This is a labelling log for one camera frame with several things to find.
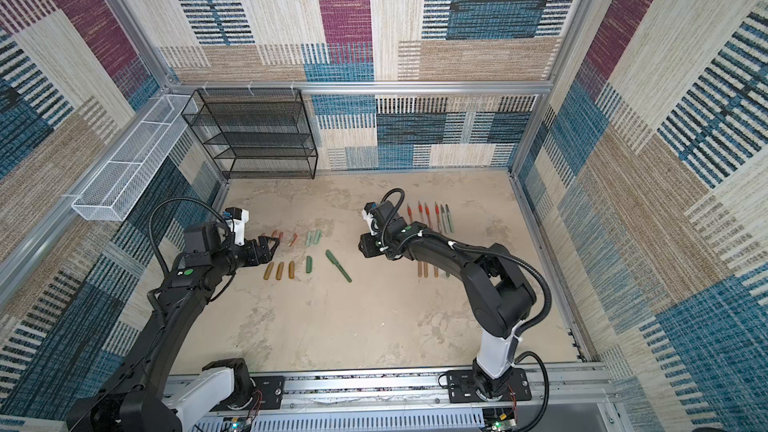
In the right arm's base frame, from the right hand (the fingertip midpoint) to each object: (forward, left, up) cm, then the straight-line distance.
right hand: (366, 248), depth 90 cm
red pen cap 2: (+10, +29, -7) cm, 32 cm away
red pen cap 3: (+9, +25, -8) cm, 28 cm away
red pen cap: (+11, +32, -8) cm, 35 cm away
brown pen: (-4, -21, -8) cm, 23 cm away
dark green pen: (-5, -24, -9) cm, 27 cm away
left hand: (-2, +26, +10) cm, 28 cm away
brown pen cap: (-3, +31, -7) cm, 32 cm away
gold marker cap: (-3, +27, -7) cm, 29 cm away
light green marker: (+14, -28, -8) cm, 32 cm away
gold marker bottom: (-4, -18, -8) cm, 20 cm away
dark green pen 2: (-2, +9, -7) cm, 12 cm away
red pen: (+19, -21, -8) cm, 29 cm away
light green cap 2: (+10, +17, -7) cm, 21 cm away
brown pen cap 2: (-2, +23, -7) cm, 25 cm away
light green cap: (+9, +20, -8) cm, 23 cm away
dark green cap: (0, +19, -8) cm, 20 cm away
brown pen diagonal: (-3, -16, -8) cm, 18 cm away
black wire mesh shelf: (+43, +40, +10) cm, 59 cm away
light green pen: (+16, -26, -8) cm, 31 cm away
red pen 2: (+19, -24, -8) cm, 32 cm away
